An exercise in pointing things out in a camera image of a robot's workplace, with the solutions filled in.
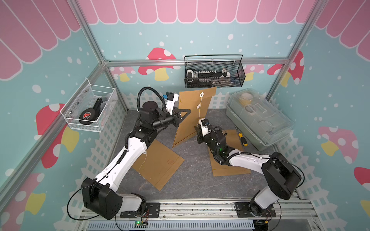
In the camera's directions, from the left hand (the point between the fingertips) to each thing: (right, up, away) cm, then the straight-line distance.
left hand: (190, 113), depth 67 cm
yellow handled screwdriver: (+37, -16, +33) cm, 52 cm away
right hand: (+4, -6, +16) cm, 17 cm away
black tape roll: (-50, -1, +2) cm, 50 cm away
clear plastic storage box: (+44, -3, +22) cm, 49 cm away
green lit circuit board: (-25, -56, +6) cm, 62 cm away
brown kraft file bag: (+31, -17, +35) cm, 50 cm away
